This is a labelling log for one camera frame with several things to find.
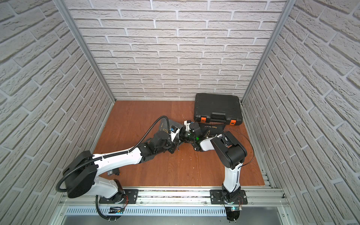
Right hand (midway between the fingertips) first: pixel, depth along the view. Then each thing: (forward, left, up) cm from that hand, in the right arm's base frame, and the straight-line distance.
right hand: (173, 132), depth 91 cm
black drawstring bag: (+2, -26, -2) cm, 26 cm away
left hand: (-8, -5, +5) cm, 11 cm away
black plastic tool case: (+23, -32, -4) cm, 39 cm away
